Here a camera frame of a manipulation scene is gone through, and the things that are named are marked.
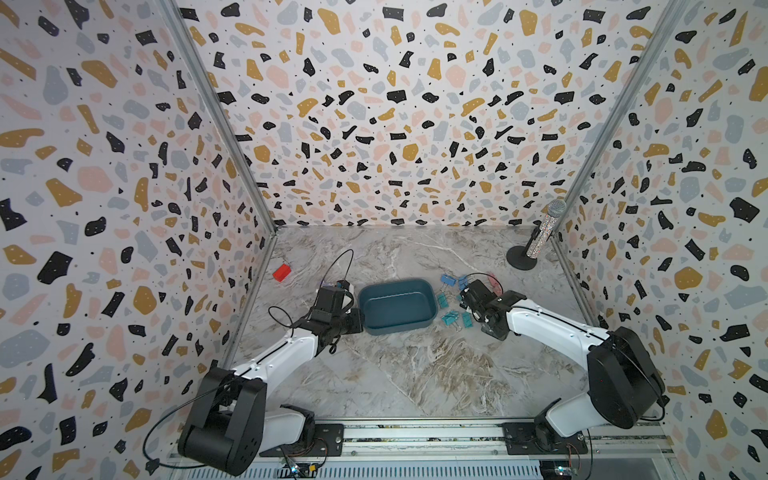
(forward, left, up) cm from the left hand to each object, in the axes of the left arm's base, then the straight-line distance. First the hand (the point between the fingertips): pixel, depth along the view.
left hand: (366, 315), depth 88 cm
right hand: (-1, -41, +1) cm, 41 cm away
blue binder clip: (+18, -27, -8) cm, 34 cm away
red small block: (+21, +32, -6) cm, 39 cm away
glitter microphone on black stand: (+24, -55, -2) cm, 60 cm away
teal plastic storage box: (+10, -9, -10) cm, 17 cm away
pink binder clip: (+14, -44, -7) cm, 47 cm away
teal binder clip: (+9, -25, -7) cm, 27 cm away
